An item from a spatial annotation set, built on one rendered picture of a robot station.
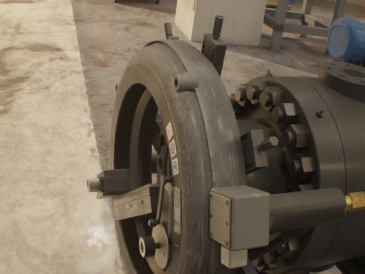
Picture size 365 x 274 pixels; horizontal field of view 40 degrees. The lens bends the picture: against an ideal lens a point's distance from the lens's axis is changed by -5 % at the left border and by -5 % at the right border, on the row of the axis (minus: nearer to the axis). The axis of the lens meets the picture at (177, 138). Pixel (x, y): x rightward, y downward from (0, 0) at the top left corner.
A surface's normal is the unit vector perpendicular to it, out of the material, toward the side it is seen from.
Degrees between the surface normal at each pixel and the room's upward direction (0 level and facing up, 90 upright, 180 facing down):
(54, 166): 0
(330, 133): 39
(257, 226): 67
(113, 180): 52
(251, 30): 90
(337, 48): 90
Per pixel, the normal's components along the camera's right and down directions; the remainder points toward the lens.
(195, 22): 0.22, 0.45
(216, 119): 0.29, -0.40
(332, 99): 0.22, -0.72
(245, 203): 0.36, 0.07
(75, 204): 0.12, -0.89
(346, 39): -0.94, 0.04
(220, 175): 0.33, -0.15
